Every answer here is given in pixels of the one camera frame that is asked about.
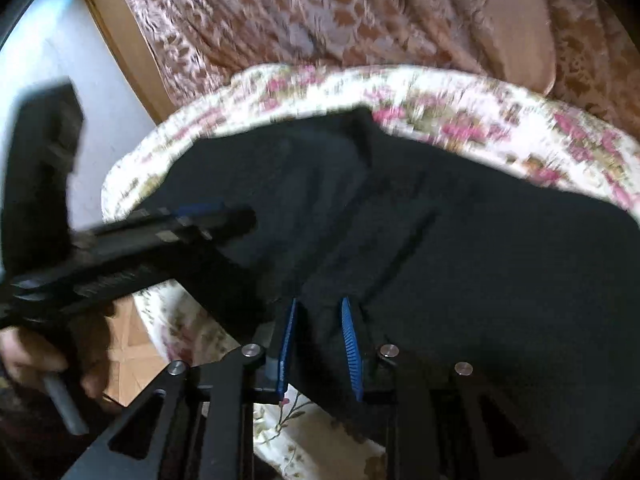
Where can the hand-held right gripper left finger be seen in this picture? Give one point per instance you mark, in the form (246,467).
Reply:
(287,345)

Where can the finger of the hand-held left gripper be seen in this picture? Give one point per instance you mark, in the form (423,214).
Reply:
(200,222)

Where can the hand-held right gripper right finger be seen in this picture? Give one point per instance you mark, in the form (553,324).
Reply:
(350,345)

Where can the black embroidered pants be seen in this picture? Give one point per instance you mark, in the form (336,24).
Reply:
(425,260)

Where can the person's left hand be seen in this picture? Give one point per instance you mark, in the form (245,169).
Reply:
(30,357)

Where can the floral bed sheet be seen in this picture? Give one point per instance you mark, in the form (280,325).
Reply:
(325,90)

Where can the brown floral patterned curtain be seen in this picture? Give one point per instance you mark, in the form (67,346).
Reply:
(300,10)

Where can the plain brown fabric band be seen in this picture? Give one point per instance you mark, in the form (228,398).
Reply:
(500,25)

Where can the wooden bed frame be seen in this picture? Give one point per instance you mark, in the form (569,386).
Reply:
(125,45)

